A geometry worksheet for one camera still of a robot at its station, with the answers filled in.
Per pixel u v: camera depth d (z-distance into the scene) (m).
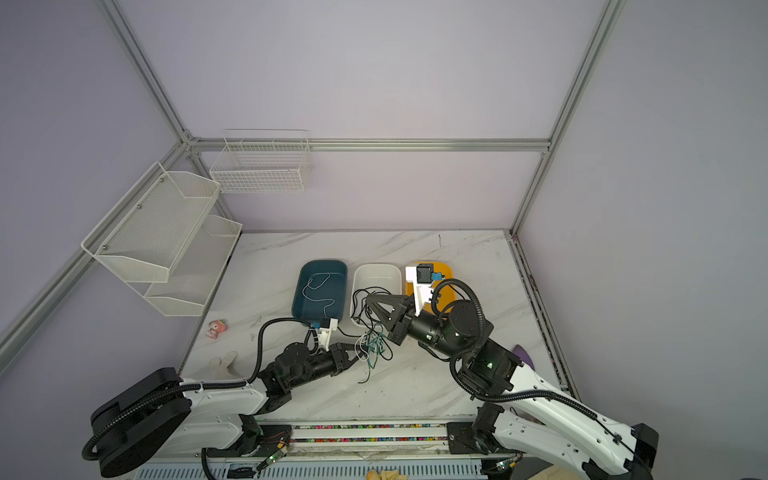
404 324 0.50
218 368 0.84
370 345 0.72
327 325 0.76
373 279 1.07
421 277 0.51
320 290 1.03
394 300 0.54
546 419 0.45
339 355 0.70
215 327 0.91
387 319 0.54
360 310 0.97
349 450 0.73
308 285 1.02
